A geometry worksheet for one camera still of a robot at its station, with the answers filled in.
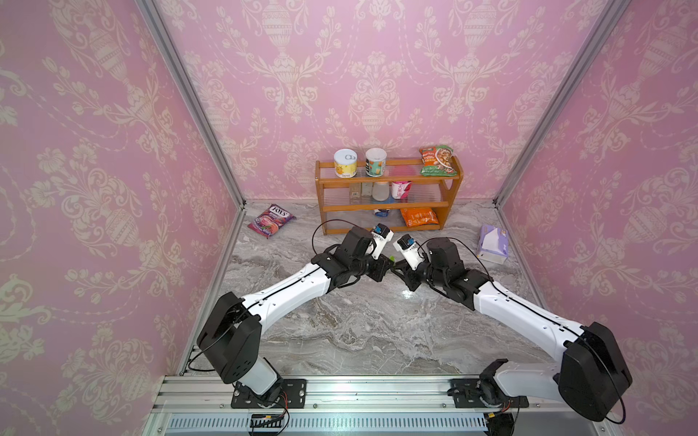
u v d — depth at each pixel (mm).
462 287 591
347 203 1045
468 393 730
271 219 1121
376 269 715
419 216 1099
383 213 1126
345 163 856
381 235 712
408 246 702
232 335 427
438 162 874
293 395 743
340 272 593
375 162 852
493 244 994
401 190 972
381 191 994
